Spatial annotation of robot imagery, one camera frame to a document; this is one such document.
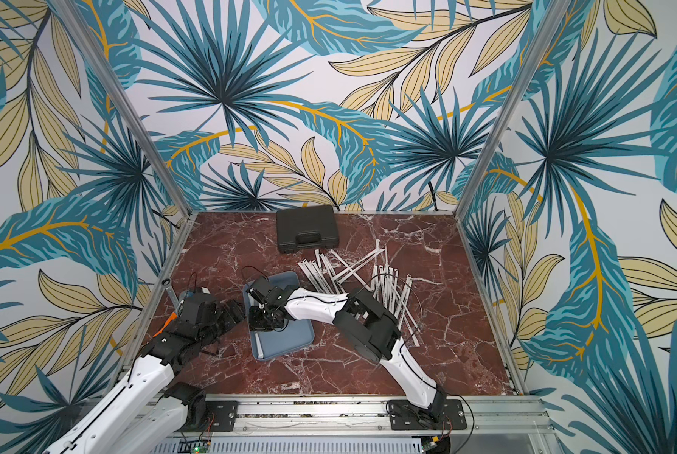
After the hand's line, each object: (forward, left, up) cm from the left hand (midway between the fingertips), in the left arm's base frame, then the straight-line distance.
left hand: (235, 316), depth 82 cm
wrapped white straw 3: (+30, -46, -7) cm, 56 cm away
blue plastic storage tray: (-3, -16, -7) cm, 18 cm away
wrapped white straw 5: (+22, -44, -7) cm, 49 cm away
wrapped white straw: (+20, -21, -8) cm, 30 cm away
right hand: (0, -3, -8) cm, 8 cm away
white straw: (-8, -7, -7) cm, 13 cm away
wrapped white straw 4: (+10, -51, -7) cm, 53 cm away
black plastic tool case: (+38, -17, -4) cm, 42 cm away
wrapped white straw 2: (+15, -39, -8) cm, 43 cm away
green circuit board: (-31, +4, -11) cm, 33 cm away
